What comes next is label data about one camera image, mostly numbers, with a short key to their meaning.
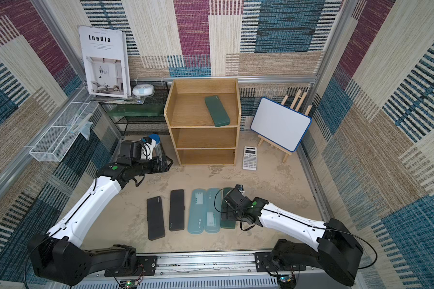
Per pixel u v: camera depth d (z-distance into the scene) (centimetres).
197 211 88
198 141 93
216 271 73
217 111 86
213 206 92
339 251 41
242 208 63
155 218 85
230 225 83
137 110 100
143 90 87
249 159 105
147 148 73
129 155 59
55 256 39
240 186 78
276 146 104
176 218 85
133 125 119
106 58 77
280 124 101
